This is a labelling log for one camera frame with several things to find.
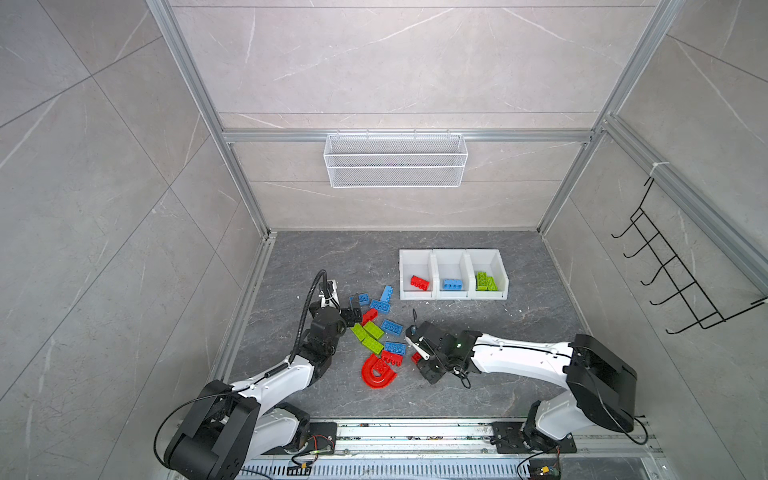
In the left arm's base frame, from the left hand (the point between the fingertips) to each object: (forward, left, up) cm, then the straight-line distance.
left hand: (342, 290), depth 86 cm
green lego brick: (+8, -50, -12) cm, 52 cm away
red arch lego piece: (-21, -12, -13) cm, 28 cm away
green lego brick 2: (+7, -46, -11) cm, 47 cm away
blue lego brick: (+8, -37, -11) cm, 39 cm away
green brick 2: (-7, -4, -13) cm, 15 cm away
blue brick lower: (-13, -17, -13) cm, 25 cm away
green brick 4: (-12, -9, -12) cm, 19 cm away
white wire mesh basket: (+42, -18, +17) cm, 48 cm away
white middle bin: (+18, -38, -12) cm, 44 cm away
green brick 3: (-7, -9, -12) cm, 16 cm away
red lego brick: (+9, -25, -10) cm, 28 cm away
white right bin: (+18, -51, -10) cm, 55 cm away
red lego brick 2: (-17, -15, -11) cm, 25 cm away
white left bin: (+19, -26, -12) cm, 34 cm away
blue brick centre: (-6, -14, -12) cm, 20 cm away
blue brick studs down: (0, -12, -11) cm, 16 cm away
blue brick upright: (+5, -14, -11) cm, 18 cm away
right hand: (-18, -24, -12) cm, 32 cm away
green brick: (+9, -46, -9) cm, 48 cm away
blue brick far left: (+4, -6, -12) cm, 14 cm away
